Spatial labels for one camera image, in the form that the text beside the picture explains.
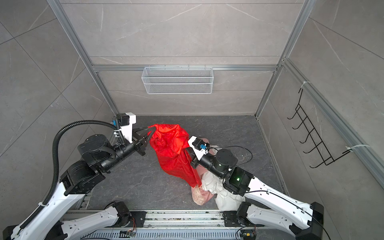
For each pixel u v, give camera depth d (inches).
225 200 30.0
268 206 18.0
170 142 23.2
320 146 25.3
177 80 39.6
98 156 14.8
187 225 28.7
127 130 17.1
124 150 17.6
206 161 20.7
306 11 27.6
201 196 31.2
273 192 17.4
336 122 21.3
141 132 18.8
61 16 27.7
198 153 20.2
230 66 75.0
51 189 14.7
